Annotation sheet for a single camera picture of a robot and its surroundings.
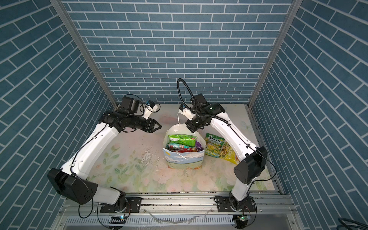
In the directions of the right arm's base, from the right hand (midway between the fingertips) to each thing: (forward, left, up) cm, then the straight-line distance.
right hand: (190, 126), depth 78 cm
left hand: (-4, +15, +4) cm, 16 cm away
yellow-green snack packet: (-3, -25, -21) cm, 32 cm away
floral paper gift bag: (-17, +2, -7) cm, 18 cm away
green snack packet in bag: (-6, +3, -5) cm, 8 cm away
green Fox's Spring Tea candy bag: (+1, -16, -21) cm, 26 cm away
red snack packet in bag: (-11, +3, -5) cm, 13 cm away
